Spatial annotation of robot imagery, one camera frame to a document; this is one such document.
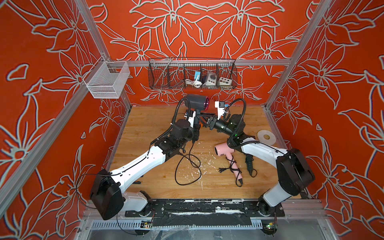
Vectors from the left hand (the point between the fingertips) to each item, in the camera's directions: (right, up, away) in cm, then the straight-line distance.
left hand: (198, 123), depth 76 cm
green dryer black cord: (+33, -27, +5) cm, 43 cm away
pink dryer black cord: (+15, -27, +9) cm, 32 cm away
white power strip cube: (+18, +27, +18) cm, 37 cm away
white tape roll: (+48, -10, +25) cm, 55 cm away
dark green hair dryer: (+31, -24, +10) cm, 40 cm away
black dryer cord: (-13, -30, +8) cm, 34 cm away
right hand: (-1, +4, -3) cm, 5 cm away
